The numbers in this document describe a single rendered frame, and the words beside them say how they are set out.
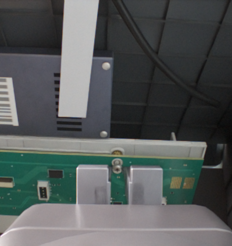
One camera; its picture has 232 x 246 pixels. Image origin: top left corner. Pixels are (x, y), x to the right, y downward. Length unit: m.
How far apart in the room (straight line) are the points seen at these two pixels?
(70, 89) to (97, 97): 0.01
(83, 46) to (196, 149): 0.09
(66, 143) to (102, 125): 0.03
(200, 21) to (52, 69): 0.08
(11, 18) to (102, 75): 0.05
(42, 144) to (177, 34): 0.10
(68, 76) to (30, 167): 0.06
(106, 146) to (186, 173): 0.05
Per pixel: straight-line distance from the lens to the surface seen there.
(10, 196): 0.22
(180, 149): 0.20
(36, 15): 0.17
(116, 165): 0.18
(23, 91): 0.18
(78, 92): 0.17
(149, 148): 0.19
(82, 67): 0.16
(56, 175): 0.19
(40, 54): 0.16
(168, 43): 0.18
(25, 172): 0.20
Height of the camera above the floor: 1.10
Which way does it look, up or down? 2 degrees down
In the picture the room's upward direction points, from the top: 88 degrees counter-clockwise
